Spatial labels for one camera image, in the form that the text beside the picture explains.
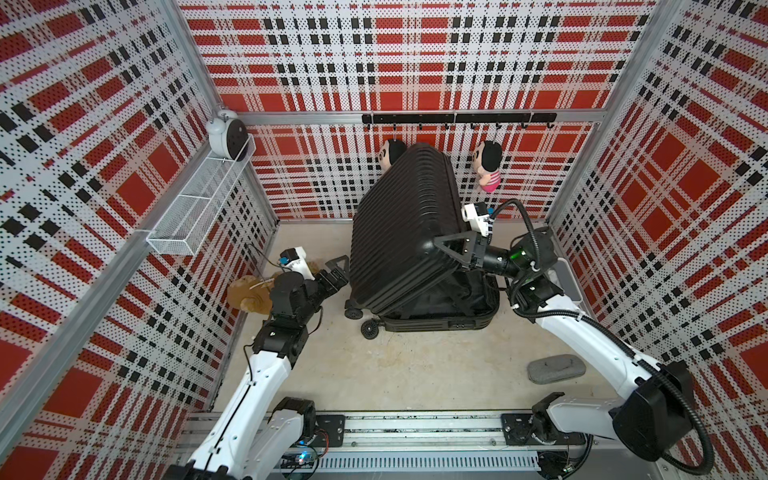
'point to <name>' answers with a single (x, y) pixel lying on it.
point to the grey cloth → (555, 368)
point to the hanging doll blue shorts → (390, 151)
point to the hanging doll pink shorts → (486, 159)
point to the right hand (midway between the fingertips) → (434, 248)
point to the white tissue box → (562, 274)
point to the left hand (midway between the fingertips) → (343, 263)
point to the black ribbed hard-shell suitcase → (399, 281)
